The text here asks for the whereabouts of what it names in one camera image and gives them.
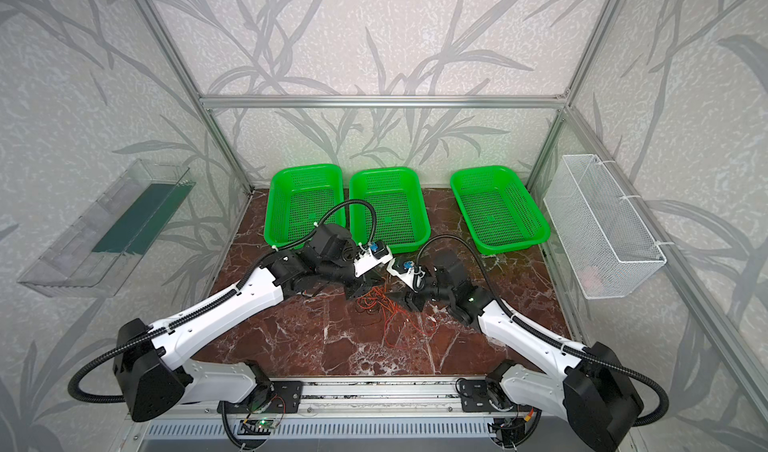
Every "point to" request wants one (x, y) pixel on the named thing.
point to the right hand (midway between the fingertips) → (394, 271)
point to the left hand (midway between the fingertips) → (385, 272)
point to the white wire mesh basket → (604, 244)
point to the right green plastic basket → (496, 211)
